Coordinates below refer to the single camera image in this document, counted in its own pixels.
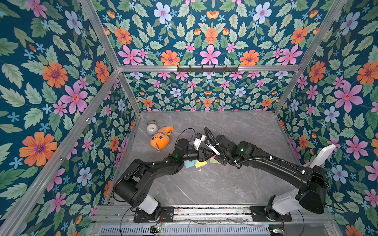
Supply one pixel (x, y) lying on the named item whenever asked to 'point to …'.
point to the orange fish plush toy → (161, 140)
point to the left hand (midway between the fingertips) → (214, 153)
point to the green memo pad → (213, 160)
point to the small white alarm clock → (152, 128)
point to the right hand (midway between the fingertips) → (222, 148)
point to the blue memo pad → (189, 163)
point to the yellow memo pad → (200, 164)
